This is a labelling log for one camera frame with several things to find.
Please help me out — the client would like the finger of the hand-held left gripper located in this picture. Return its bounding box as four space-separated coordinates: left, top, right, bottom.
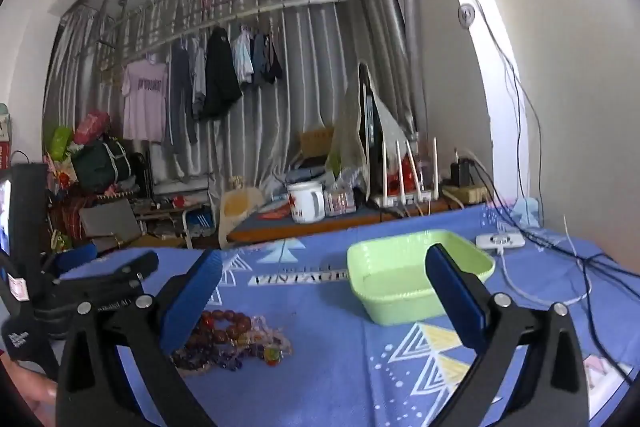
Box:
54 251 160 305
42 243 98 279

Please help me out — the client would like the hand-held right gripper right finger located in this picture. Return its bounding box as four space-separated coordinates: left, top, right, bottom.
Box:
425 243 592 427

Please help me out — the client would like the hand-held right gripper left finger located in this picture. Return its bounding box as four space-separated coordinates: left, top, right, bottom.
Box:
54 248 223 427

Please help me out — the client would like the brown bead bracelet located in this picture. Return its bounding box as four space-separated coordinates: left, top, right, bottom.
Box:
192 309 253 348

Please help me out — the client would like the light green plastic tray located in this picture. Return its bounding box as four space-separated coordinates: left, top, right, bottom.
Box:
346 229 496 326

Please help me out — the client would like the clear bead bracelet colourful charm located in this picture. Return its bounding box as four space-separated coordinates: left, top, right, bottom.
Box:
247 314 294 366

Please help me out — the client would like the person's left hand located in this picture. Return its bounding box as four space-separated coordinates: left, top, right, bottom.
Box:
0 351 58 427

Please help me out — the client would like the grey laptop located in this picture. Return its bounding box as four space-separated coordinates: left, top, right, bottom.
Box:
79 199 143 253

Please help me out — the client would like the small white flat device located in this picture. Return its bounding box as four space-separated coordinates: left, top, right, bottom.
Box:
475 232 526 251

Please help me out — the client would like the bright green bag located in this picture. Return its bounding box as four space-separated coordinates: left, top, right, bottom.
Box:
47 127 74 160

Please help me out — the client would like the dark green duffel bag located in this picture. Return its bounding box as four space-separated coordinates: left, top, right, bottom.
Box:
71 138 132 194

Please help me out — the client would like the beige power strip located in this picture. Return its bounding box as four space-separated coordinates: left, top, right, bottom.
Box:
442 184 489 206

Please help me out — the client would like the pink bag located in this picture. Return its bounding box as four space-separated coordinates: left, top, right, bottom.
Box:
75 111 111 143

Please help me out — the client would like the white dish rack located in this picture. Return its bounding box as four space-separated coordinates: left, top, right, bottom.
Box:
369 137 441 208

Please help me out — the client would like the black charger plug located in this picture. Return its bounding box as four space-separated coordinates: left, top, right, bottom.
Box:
450 158 474 188

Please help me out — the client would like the blue printed blanket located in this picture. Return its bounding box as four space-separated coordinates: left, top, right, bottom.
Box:
50 202 640 427

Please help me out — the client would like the white enamel mug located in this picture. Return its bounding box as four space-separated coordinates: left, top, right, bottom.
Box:
286 181 326 224

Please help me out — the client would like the clear box with red contents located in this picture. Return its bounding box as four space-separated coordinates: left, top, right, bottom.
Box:
324 187 357 217

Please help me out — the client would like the pink printed t-shirt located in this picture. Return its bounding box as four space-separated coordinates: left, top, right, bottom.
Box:
121 59 169 142

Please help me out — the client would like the grey hanging shirt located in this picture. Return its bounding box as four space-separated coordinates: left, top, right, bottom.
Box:
166 41 197 148

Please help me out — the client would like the cardboard box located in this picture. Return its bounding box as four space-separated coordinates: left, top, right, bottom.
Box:
299 127 335 158

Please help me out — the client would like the black hanging garment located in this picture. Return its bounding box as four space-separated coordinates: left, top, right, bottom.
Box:
199 27 244 122

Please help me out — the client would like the grey striped curtain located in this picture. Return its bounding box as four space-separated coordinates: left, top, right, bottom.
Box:
42 0 417 228

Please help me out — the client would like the light hanging shirt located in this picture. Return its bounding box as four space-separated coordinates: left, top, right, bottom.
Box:
231 28 256 86

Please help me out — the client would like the dark blue hanging garment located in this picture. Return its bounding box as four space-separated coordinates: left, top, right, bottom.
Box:
252 32 284 86

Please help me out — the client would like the white cable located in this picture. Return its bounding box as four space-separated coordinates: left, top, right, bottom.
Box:
497 214 594 308

